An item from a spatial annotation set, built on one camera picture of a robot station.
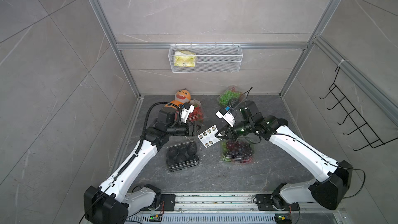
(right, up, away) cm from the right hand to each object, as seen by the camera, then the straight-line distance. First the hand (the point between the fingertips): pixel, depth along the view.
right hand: (217, 135), depth 70 cm
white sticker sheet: (-4, -1, +2) cm, 5 cm away
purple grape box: (+12, -11, +14) cm, 22 cm away
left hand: (-6, +4, 0) cm, 8 cm away
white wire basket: (-1, +46, +32) cm, 56 cm away
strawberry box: (-11, +7, +32) cm, 35 cm away
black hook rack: (+61, +1, -9) cm, 62 cm away
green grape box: (+13, +20, +40) cm, 47 cm away
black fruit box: (-18, -14, +13) cm, 27 cm away
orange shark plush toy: (-21, +21, +38) cm, 49 cm away
